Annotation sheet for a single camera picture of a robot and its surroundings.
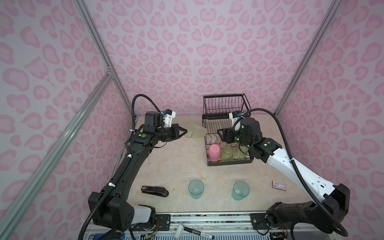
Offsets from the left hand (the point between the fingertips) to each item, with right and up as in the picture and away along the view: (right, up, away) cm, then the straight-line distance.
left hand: (187, 129), depth 73 cm
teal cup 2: (+29, -34, +9) cm, 45 cm away
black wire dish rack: (+17, +12, +25) cm, 33 cm away
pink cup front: (+14, -14, +13) cm, 24 cm away
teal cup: (+4, -33, +10) cm, 35 cm away
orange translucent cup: (+20, -10, +18) cm, 29 cm away
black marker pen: (-2, -46, -4) cm, 46 cm away
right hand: (+18, 0, +2) cm, 18 cm away
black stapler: (-19, -34, +10) cm, 41 cm away
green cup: (+22, -15, +14) cm, 30 cm away
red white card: (+51, -32, +11) cm, 61 cm away
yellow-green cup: (+3, -1, +4) cm, 5 cm away
